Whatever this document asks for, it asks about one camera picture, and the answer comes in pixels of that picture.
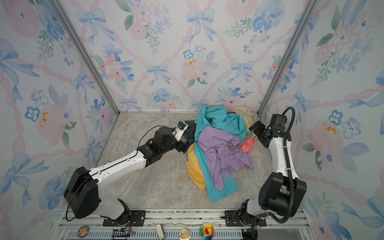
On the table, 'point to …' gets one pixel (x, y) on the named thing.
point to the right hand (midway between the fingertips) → (256, 130)
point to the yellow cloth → (195, 171)
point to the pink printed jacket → (247, 144)
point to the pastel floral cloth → (247, 115)
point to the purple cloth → (223, 154)
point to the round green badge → (83, 231)
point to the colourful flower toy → (207, 231)
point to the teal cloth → (217, 117)
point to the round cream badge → (185, 234)
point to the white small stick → (160, 232)
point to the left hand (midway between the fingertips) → (187, 134)
